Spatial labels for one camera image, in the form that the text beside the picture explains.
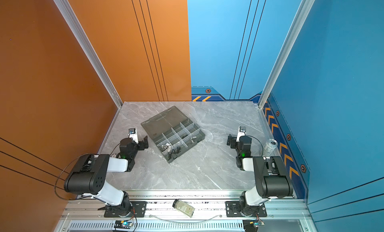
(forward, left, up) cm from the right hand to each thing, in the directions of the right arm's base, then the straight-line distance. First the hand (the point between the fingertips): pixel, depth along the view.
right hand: (236, 135), depth 94 cm
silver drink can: (-12, -15, +6) cm, 20 cm away
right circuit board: (-46, -1, -8) cm, 47 cm away
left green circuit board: (-46, +61, -7) cm, 76 cm away
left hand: (0, +62, +1) cm, 62 cm away
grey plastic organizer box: (+5, +42, -4) cm, 43 cm away
